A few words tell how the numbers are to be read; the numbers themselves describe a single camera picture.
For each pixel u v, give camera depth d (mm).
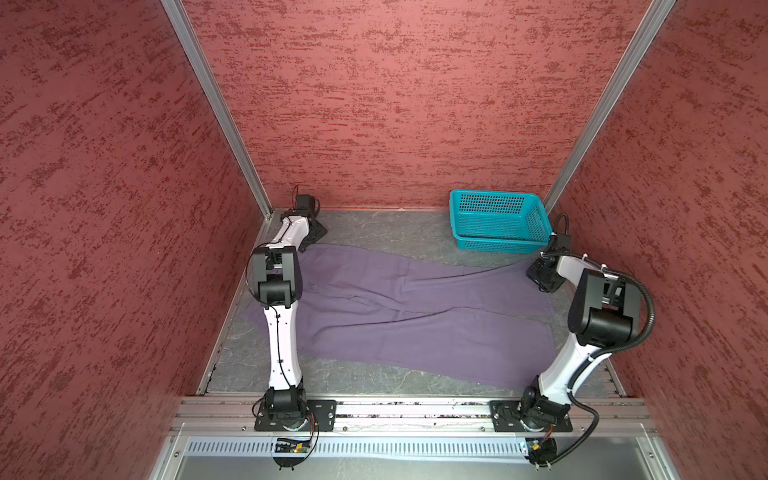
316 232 999
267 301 630
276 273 638
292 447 718
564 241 814
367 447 775
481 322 920
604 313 520
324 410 752
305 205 897
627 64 795
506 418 737
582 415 630
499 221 1178
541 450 708
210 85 836
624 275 512
